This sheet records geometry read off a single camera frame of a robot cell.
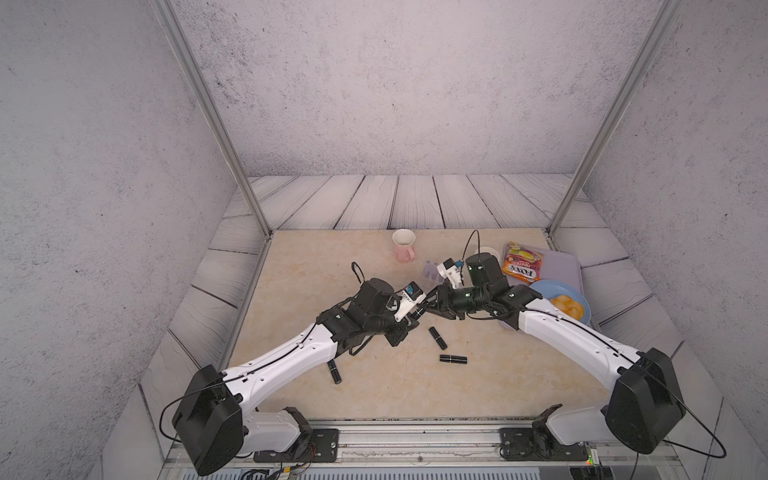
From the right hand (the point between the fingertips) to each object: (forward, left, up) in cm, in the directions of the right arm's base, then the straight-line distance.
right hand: (422, 306), depth 75 cm
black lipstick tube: (-1, +1, -2) cm, 2 cm away
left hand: (-2, +1, -4) cm, 5 cm away
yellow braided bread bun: (+12, -48, -19) cm, 53 cm away
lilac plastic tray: (+29, -50, -21) cm, 62 cm away
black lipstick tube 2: (+2, -6, -20) cm, 21 cm away
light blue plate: (+21, -46, -23) cm, 55 cm away
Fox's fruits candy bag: (+29, -38, -19) cm, 51 cm away
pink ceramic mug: (+35, +4, -13) cm, 38 cm away
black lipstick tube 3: (-9, +24, -20) cm, 32 cm away
